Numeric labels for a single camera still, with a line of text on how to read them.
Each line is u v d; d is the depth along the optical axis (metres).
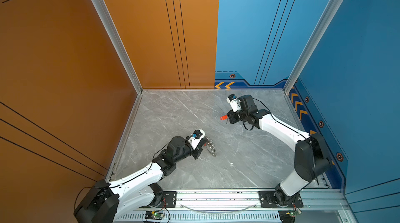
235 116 0.79
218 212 0.71
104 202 0.40
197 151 0.68
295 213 0.69
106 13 0.81
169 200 0.75
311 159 0.45
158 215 0.70
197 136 0.66
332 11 0.79
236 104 0.79
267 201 0.72
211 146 0.76
